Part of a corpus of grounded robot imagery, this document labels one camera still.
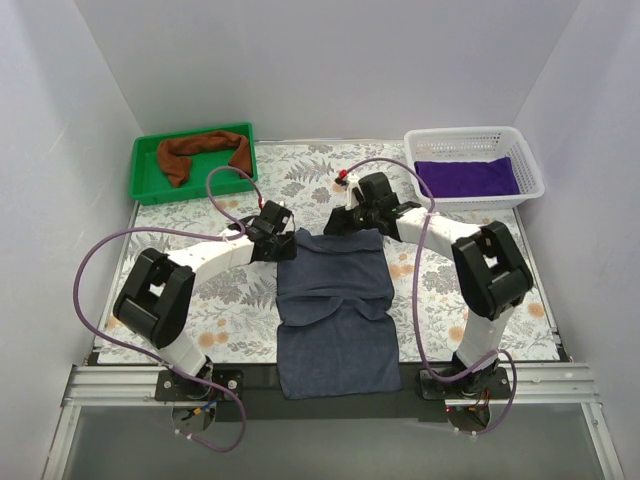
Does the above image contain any grey blue towel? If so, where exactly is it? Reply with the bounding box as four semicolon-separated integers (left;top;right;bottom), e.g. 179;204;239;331
276;229;401;400

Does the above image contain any purple towel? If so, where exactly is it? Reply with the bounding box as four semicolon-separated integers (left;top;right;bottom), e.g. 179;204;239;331
414;157;520;199

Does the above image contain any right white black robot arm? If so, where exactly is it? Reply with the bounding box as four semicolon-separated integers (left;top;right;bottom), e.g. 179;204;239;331
324;170;533;393

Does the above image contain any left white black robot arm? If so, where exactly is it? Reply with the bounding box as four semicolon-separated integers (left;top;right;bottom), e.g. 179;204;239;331
113;201;296;379

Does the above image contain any floral table mat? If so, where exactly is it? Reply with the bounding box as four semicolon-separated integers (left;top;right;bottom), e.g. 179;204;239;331
97;141;561;364

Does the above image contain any orange brown towel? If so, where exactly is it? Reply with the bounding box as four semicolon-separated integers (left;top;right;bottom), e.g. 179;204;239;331
156;130;254;188

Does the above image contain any green plastic tray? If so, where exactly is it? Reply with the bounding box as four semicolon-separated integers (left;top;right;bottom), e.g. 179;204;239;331
129;121;259;207

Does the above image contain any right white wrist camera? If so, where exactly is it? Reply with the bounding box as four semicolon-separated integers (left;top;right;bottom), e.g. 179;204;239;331
334;170;364;211

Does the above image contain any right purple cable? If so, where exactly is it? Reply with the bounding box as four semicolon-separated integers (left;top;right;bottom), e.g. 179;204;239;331
334;157;517;438

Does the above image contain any purple cable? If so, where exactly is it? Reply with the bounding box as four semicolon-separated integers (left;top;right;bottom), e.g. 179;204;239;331
72;166;265;454
334;157;517;438

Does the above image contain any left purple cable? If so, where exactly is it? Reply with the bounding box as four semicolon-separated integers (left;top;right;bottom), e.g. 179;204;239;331
72;166;265;454

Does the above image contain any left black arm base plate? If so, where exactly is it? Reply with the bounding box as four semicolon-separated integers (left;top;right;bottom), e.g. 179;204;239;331
154;368;244;403

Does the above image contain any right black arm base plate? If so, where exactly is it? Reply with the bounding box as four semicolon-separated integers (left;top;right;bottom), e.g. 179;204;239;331
418;367;511;401

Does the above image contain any aluminium frame rail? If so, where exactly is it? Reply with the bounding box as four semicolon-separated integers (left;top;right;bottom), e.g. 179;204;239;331
44;362;623;479

